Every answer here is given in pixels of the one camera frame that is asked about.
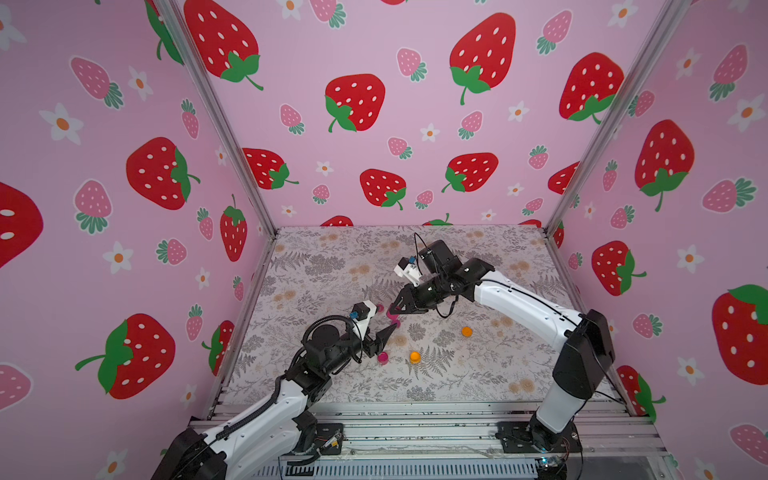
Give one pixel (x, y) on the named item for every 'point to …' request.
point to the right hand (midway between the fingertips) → (396, 307)
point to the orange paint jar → (415, 357)
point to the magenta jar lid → (391, 316)
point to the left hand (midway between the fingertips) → (387, 316)
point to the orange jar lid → (467, 331)
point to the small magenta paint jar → (383, 358)
